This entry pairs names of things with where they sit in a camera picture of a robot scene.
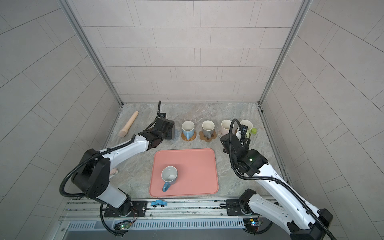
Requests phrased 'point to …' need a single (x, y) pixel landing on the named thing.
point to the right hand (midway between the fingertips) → (230, 141)
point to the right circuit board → (251, 224)
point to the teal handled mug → (208, 127)
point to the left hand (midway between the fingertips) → (170, 128)
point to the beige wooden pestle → (123, 132)
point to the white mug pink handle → (225, 125)
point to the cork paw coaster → (202, 137)
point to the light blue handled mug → (188, 127)
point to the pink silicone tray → (197, 174)
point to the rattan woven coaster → (190, 139)
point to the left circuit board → (125, 226)
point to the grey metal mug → (170, 134)
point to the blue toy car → (159, 202)
